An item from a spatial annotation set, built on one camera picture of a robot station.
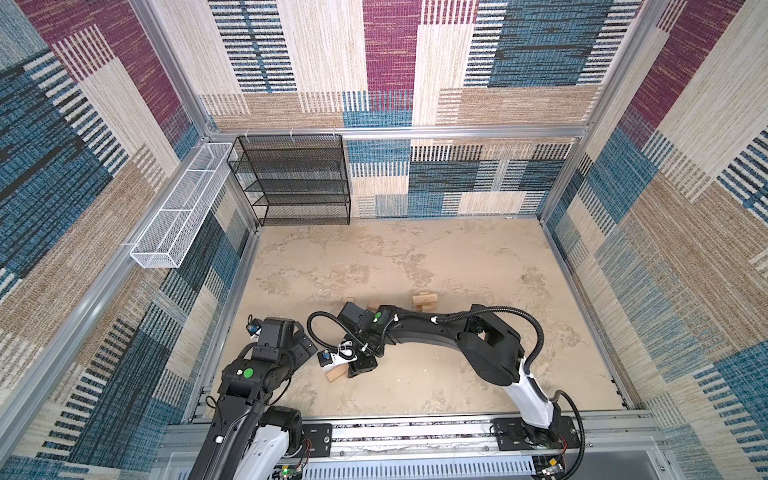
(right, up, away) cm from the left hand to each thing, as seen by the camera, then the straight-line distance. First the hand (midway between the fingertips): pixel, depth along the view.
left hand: (300, 347), depth 76 cm
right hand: (+12, -7, +9) cm, 17 cm away
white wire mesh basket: (-30, +30, -3) cm, 42 cm away
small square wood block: (+10, +9, +21) cm, 24 cm away
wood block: (+33, +9, +13) cm, 37 cm away
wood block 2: (+8, -10, +9) cm, 15 cm away
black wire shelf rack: (-12, +50, +34) cm, 61 cm away
